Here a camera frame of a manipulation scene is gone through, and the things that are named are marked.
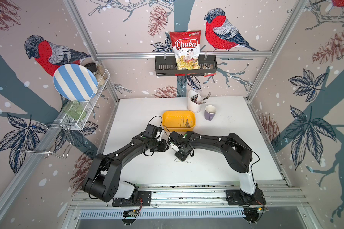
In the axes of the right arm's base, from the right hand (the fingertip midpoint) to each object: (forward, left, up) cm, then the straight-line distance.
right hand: (182, 156), depth 90 cm
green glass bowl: (+5, +53, +37) cm, 65 cm away
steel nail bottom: (-4, -3, 0) cm, 5 cm away
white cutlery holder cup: (+41, -9, +8) cm, 43 cm away
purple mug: (+29, -19, +10) cm, 36 cm away
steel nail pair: (+24, -4, +2) cm, 24 cm away
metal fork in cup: (+38, -14, +10) cm, 42 cm away
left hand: (+4, +8, +8) cm, 12 cm away
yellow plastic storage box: (+28, +9, +1) cm, 29 cm away
